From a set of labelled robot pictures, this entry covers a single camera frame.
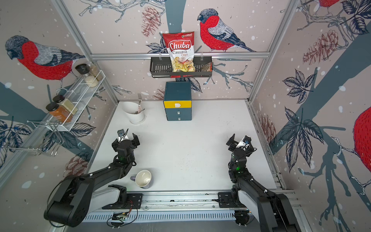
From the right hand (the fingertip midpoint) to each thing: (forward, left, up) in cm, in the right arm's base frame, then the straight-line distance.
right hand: (240, 136), depth 84 cm
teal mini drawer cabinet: (+29, +40, +10) cm, 50 cm away
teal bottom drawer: (+19, +40, -8) cm, 45 cm away
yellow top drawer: (+18, +39, +8) cm, 44 cm away
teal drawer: (+20, +40, -2) cm, 44 cm away
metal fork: (+27, +69, +1) cm, 74 cm away
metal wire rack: (-18, +93, +24) cm, 97 cm away
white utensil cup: (+22, +75, -1) cm, 78 cm away
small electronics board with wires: (-40, +64, -13) cm, 77 cm away
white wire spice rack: (+9, +93, +19) cm, 95 cm away
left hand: (0, +69, 0) cm, 69 cm away
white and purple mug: (-24, +55, -8) cm, 61 cm away
